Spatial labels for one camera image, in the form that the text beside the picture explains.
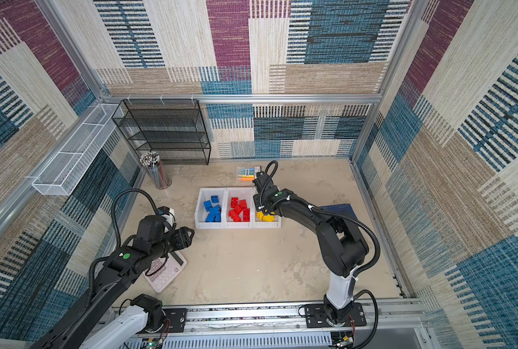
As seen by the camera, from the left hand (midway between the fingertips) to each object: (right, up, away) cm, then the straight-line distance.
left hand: (187, 230), depth 78 cm
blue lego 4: (+7, +1, +18) cm, 20 cm away
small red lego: (+15, +5, +21) cm, 26 cm away
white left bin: (0, +11, +23) cm, 25 cm away
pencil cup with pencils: (-22, +26, +18) cm, 38 cm away
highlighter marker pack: (+19, +21, +34) cm, 44 cm away
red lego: (+13, +8, +22) cm, 27 cm away
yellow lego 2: (+29, +1, +18) cm, 34 cm away
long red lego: (+20, +3, +19) cm, 27 cm away
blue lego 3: (+4, +1, +18) cm, 18 cm away
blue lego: (+2, +7, +20) cm, 21 cm away
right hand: (+27, +9, +15) cm, 32 cm away
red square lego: (+18, +7, +24) cm, 30 cm away
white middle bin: (+17, +11, +27) cm, 34 cm away
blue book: (+64, +4, +23) cm, 68 cm away
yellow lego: (+25, +3, +18) cm, 31 cm away
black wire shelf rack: (-17, +43, +30) cm, 55 cm away
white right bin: (+32, -1, +14) cm, 35 cm away
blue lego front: (+5, +9, +23) cm, 26 cm away
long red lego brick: (+14, +2, +18) cm, 23 cm away
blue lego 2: (+6, +4, +19) cm, 20 cm away
